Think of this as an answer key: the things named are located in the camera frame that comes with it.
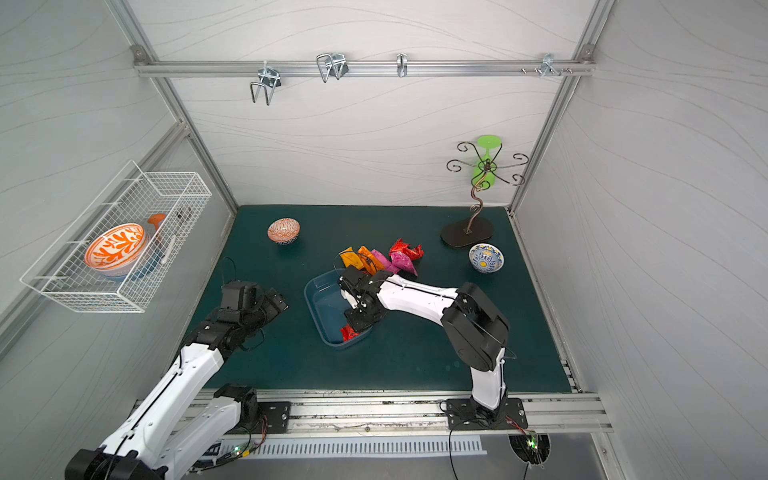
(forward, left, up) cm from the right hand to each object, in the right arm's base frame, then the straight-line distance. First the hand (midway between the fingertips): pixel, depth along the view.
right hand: (357, 323), depth 85 cm
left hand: (+2, +22, +7) cm, 23 cm away
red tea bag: (+29, -11, -1) cm, 31 cm away
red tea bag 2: (+27, -17, -1) cm, 31 cm away
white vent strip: (-29, -6, -5) cm, 30 cm away
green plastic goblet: (+40, -37, +25) cm, 60 cm away
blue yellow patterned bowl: (+28, -42, -4) cm, 51 cm away
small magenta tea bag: (+23, -8, -3) cm, 24 cm away
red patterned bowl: (+36, +33, -1) cm, 49 cm away
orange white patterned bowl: (+1, +49, +32) cm, 59 cm away
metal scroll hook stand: (+39, -33, -4) cm, 51 cm away
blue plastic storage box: (+6, +11, -4) cm, 13 cm away
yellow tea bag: (+25, +6, -2) cm, 26 cm away
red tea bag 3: (-2, +3, -2) cm, 4 cm away
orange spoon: (+13, +50, +29) cm, 59 cm away
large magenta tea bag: (+23, -13, -1) cm, 26 cm away
